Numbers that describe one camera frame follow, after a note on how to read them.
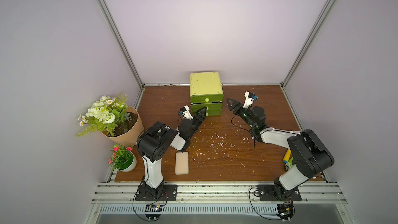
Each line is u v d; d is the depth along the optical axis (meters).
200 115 0.81
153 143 0.51
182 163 0.82
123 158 0.77
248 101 0.78
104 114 0.66
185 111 0.85
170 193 0.73
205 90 0.90
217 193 0.74
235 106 0.77
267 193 0.73
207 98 0.87
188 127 0.72
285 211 0.70
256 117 0.67
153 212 0.71
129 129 0.77
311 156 0.44
